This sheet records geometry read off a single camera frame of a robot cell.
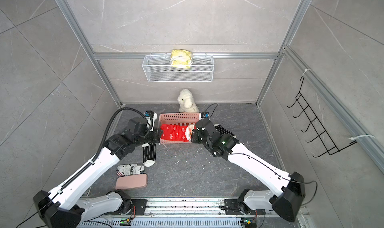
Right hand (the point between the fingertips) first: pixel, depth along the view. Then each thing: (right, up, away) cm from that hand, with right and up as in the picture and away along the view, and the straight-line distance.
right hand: (194, 131), depth 75 cm
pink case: (-34, -28, +5) cm, 45 cm away
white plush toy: (-6, +19, +22) cm, 30 cm away
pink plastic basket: (-7, +6, +32) cm, 34 cm away
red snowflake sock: (-7, -2, +4) cm, 8 cm away
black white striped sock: (-29, -16, +18) cm, 38 cm away
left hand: (-16, +1, 0) cm, 16 cm away
